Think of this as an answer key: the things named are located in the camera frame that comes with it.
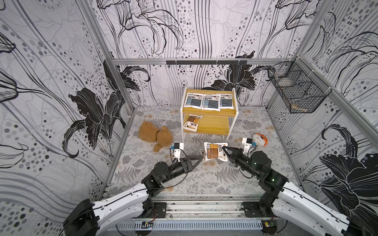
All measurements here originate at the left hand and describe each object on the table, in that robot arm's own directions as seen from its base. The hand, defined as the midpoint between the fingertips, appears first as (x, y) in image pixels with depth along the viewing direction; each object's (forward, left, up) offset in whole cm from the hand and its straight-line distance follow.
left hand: (204, 163), depth 66 cm
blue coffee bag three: (+30, -11, +11) cm, 34 cm away
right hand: (+8, -9, 0) cm, 12 cm away
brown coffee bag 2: (+6, -5, 0) cm, 8 cm away
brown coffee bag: (+26, +7, -5) cm, 27 cm away
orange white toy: (+24, -38, -16) cm, 47 cm away
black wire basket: (+46, -61, +7) cm, 77 cm away
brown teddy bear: (+25, +34, -14) cm, 45 cm away
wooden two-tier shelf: (+30, -11, -7) cm, 32 cm away
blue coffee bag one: (+30, +6, +11) cm, 32 cm away
